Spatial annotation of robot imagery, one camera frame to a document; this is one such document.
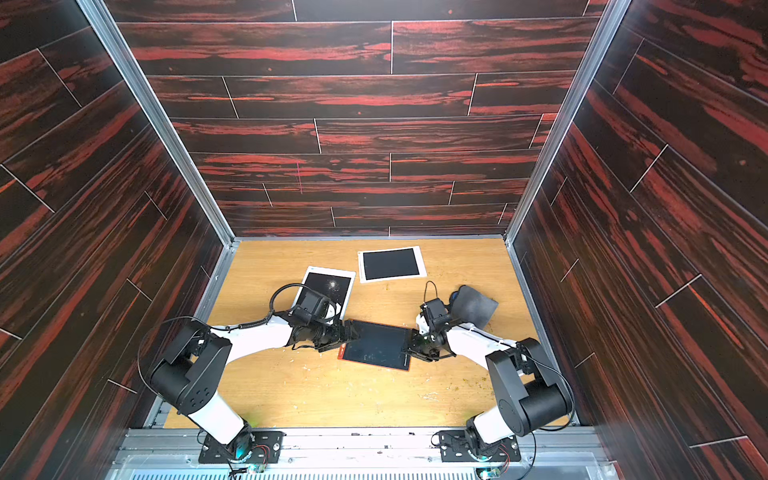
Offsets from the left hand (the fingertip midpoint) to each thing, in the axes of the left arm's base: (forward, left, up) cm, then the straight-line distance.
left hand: (356, 341), depth 89 cm
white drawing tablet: (+33, -9, -2) cm, 34 cm away
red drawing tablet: (0, -6, -2) cm, 6 cm away
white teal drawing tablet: (+22, +10, -1) cm, 24 cm away
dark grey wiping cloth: (+11, -35, +4) cm, 37 cm away
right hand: (-1, -17, -4) cm, 17 cm away
